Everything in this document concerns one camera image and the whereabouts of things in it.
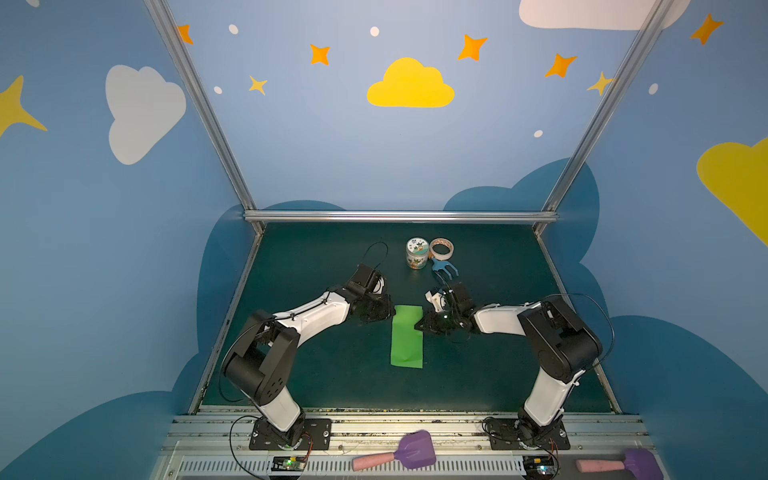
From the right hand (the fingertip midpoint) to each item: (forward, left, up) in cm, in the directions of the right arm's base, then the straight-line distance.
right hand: (416, 326), depth 94 cm
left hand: (0, +6, +8) cm, 10 cm away
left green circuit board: (-38, +32, -1) cm, 49 cm away
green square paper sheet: (-7, +3, -2) cm, 7 cm away
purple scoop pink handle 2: (-34, -41, +2) cm, 53 cm away
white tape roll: (+36, -10, +1) cm, 37 cm away
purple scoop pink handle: (-34, 0, +1) cm, 34 cm away
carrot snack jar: (+25, 0, +7) cm, 26 cm away
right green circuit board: (-35, -30, -1) cm, 46 cm away
